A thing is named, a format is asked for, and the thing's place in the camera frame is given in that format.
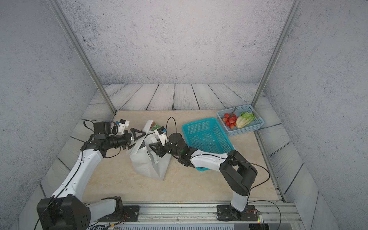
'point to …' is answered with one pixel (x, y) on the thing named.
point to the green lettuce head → (244, 120)
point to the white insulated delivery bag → (145, 159)
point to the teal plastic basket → (205, 134)
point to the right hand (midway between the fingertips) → (151, 144)
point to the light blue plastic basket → (258, 121)
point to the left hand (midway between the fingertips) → (144, 136)
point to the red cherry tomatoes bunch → (230, 120)
